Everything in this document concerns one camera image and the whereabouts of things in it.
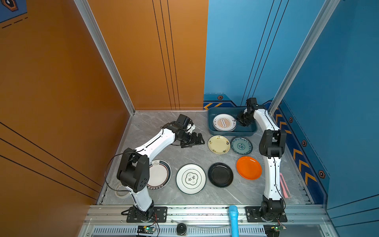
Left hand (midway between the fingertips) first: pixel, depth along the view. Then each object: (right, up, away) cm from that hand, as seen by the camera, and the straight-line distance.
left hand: (199, 142), depth 86 cm
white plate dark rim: (-24, -20, +3) cm, 31 cm away
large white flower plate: (-5, -21, -1) cm, 22 cm away
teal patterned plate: (+29, -4, +14) cm, 32 cm away
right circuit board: (+36, -39, -16) cm, 56 cm away
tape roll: (-29, -13, -34) cm, 46 cm away
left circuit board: (-27, -40, -15) cm, 51 cm away
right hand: (+27, +13, +21) cm, 37 cm away
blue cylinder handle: (+16, -33, -14) cm, 39 cm away
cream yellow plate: (+14, -3, +14) cm, 20 cm away
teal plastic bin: (+31, +6, +23) cm, 39 cm away
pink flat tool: (+47, -26, -6) cm, 54 cm away
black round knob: (-9, -34, -24) cm, 42 cm away
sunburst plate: (+20, +12, +23) cm, 33 cm away
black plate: (+12, -20, +2) cm, 23 cm away
